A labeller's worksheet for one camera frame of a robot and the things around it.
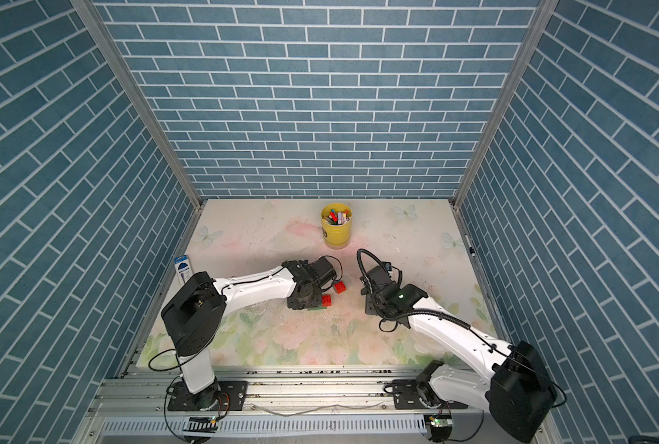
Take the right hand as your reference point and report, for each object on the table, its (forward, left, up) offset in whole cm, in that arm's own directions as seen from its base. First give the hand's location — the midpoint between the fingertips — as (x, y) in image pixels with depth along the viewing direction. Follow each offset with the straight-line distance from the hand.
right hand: (376, 302), depth 84 cm
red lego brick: (+10, +12, -10) cm, 19 cm away
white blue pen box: (+11, +69, -6) cm, 70 cm away
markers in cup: (+29, +15, +6) cm, 33 cm away
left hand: (0, +18, -6) cm, 19 cm away
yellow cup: (+25, +15, +1) cm, 29 cm away
